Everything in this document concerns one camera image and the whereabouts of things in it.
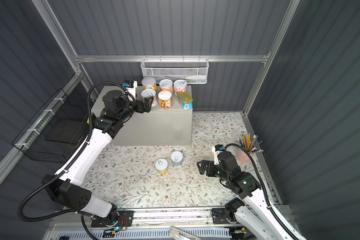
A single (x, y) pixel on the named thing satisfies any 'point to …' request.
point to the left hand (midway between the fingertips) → (143, 95)
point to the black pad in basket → (65, 130)
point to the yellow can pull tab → (161, 166)
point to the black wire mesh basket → (31, 141)
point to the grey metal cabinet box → (170, 127)
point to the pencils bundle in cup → (248, 145)
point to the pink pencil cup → (242, 157)
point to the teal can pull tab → (176, 158)
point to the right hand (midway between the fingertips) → (206, 165)
